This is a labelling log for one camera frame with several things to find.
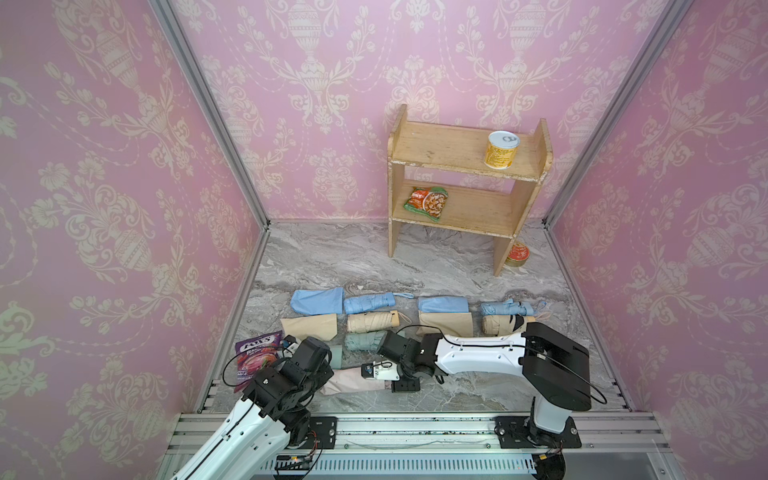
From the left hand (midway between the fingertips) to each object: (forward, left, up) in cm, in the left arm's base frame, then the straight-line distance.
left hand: (331, 371), depth 79 cm
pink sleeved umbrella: (-2, -5, 0) cm, 5 cm away
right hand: (+1, -17, -5) cm, 18 cm away
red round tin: (+41, -61, 0) cm, 73 cm away
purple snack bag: (+4, +22, -1) cm, 23 cm away
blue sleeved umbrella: (+23, +8, -3) cm, 24 cm away
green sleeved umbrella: (+6, 0, -4) cm, 7 cm away
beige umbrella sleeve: (+15, -34, -2) cm, 37 cm away
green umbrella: (+9, -9, -2) cm, 13 cm away
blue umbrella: (+21, -6, -2) cm, 23 cm away
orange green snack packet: (+49, -27, +18) cm, 58 cm away
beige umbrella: (+15, -8, -1) cm, 17 cm away
